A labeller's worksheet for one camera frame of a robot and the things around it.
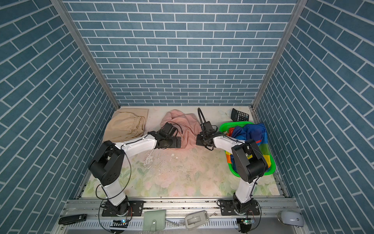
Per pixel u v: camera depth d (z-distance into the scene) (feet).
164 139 2.27
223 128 3.23
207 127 2.53
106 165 1.56
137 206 2.43
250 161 1.61
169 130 2.42
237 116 3.68
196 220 2.27
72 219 2.35
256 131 3.00
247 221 2.35
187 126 3.31
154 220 2.28
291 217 2.15
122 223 2.37
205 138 2.42
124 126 3.47
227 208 2.42
